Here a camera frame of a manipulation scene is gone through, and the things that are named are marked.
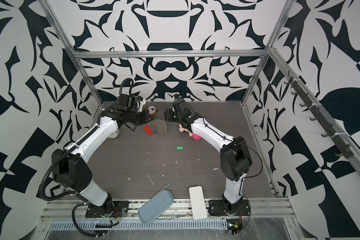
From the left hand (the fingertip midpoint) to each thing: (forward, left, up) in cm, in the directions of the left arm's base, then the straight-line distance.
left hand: (155, 114), depth 82 cm
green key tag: (-8, -13, -24) cm, 29 cm away
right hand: (+3, -6, -2) cm, 8 cm away
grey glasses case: (-38, -4, -21) cm, 43 cm away
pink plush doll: (-2, -23, -19) cm, 30 cm away
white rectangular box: (-40, -21, -18) cm, 48 cm away
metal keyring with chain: (0, -2, -4) cm, 5 cm away
